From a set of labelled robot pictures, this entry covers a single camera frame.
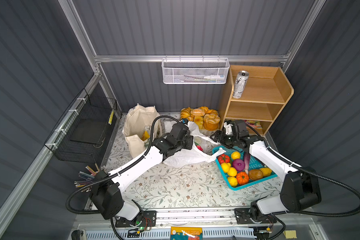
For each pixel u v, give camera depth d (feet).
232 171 2.77
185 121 2.28
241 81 2.47
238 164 2.83
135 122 3.14
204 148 3.24
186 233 2.28
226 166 2.75
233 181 2.66
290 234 2.23
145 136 3.14
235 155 2.99
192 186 2.77
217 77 2.84
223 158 2.91
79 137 2.29
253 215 2.20
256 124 3.54
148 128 3.44
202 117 3.60
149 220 2.37
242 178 2.66
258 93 2.83
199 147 3.07
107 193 1.32
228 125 2.63
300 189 1.39
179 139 1.97
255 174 2.64
